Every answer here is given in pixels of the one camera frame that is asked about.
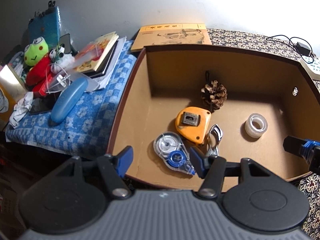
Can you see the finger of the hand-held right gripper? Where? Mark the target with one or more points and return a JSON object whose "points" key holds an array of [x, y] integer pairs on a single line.
{"points": [[293, 145]]}

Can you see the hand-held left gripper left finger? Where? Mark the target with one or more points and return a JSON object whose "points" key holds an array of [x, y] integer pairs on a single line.
{"points": [[124, 161]]}

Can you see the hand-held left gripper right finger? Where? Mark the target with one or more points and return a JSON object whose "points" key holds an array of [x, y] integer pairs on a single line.
{"points": [[197, 161]]}

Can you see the clear blue correction tape dispenser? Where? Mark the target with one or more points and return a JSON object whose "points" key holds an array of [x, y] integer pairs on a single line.
{"points": [[170, 150]]}

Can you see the metal eyelash curler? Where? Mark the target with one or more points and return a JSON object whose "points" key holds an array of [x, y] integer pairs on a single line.
{"points": [[215, 135]]}

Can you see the orange tape measure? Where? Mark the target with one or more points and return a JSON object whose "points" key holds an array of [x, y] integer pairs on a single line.
{"points": [[192, 127]]}

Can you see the clear adhesive tape roll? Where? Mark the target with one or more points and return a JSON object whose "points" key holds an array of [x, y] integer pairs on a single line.
{"points": [[256, 126]]}

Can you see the dark brown cardboard box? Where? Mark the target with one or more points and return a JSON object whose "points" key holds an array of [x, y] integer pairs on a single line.
{"points": [[155, 110]]}

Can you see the brown pinecone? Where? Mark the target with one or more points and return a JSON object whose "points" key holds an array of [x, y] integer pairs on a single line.
{"points": [[215, 95]]}

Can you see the blue checkered cloth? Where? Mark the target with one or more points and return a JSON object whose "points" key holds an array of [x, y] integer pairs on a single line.
{"points": [[95, 120]]}

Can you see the white power strip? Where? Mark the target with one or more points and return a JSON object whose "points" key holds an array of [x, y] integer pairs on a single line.
{"points": [[312, 67]]}

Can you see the blue glasses case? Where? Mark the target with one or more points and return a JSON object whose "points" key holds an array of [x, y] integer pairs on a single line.
{"points": [[68, 100]]}

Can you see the clear plastic package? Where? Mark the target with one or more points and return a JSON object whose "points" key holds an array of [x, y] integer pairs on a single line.
{"points": [[72, 78]]}

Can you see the black flat phone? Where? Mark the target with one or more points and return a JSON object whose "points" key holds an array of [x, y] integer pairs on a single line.
{"points": [[41, 107]]}

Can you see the stack of books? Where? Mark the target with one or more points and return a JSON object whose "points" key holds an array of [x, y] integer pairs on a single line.
{"points": [[100, 55]]}

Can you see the crumpled white paper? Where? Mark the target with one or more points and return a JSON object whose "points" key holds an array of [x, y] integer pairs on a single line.
{"points": [[21, 110]]}

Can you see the small panda plush toy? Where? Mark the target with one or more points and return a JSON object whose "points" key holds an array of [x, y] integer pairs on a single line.
{"points": [[58, 55]]}

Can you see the yellow illustrated book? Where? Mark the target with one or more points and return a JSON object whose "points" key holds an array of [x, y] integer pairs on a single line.
{"points": [[170, 36]]}

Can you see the dark phone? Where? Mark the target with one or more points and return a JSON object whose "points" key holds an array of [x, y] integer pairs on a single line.
{"points": [[65, 43]]}

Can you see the gold paper gift bag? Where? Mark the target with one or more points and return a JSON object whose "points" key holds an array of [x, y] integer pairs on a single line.
{"points": [[10, 90]]}

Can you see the green frog plush toy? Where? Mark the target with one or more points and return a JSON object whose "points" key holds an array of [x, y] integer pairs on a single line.
{"points": [[37, 55]]}

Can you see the teal box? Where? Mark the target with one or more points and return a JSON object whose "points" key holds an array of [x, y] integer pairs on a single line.
{"points": [[46, 27]]}

